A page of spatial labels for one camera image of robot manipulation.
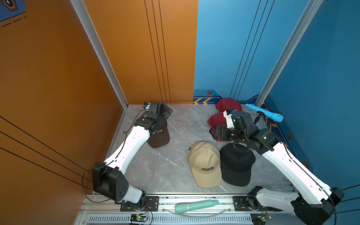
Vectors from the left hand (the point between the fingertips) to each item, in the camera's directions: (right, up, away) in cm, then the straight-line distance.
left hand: (167, 110), depth 82 cm
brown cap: (-7, -19, +16) cm, 26 cm away
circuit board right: (+48, -55, -12) cm, 74 cm away
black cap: (+40, -29, -3) cm, 50 cm away
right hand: (+27, -11, -11) cm, 31 cm away
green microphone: (+9, -49, -13) cm, 52 cm away
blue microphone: (+64, -4, -1) cm, 64 cm away
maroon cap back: (+42, +6, +30) cm, 52 cm away
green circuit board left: (-14, -55, -11) cm, 58 cm away
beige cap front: (+21, -28, -4) cm, 35 cm away
